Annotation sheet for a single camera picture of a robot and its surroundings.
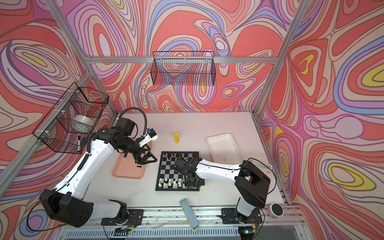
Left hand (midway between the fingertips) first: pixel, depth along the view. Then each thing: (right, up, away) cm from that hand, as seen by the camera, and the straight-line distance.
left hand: (153, 152), depth 74 cm
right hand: (+21, -21, +7) cm, 31 cm away
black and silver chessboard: (+6, -17, +10) cm, 21 cm away
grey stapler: (+19, -30, -4) cm, 36 cm away
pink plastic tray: (-20, -13, +17) cm, 29 cm away
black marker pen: (-36, +5, -2) cm, 36 cm away
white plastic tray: (+41, -3, +24) cm, 48 cm away
